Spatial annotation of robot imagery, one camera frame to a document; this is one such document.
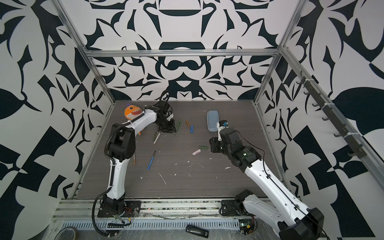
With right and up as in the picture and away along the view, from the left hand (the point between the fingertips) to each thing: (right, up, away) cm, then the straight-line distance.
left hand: (175, 128), depth 98 cm
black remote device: (+13, -45, -29) cm, 55 cm away
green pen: (-14, -5, +3) cm, 15 cm away
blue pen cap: (+10, -2, +5) cm, 12 cm away
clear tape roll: (-45, -45, -30) cm, 70 cm away
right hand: (+21, -4, -22) cm, 31 cm away
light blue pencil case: (+26, +7, +12) cm, 29 cm away
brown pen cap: (+8, +3, +9) cm, 12 cm away
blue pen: (-13, -19, -9) cm, 25 cm away
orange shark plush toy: (-30, +11, +4) cm, 32 cm away
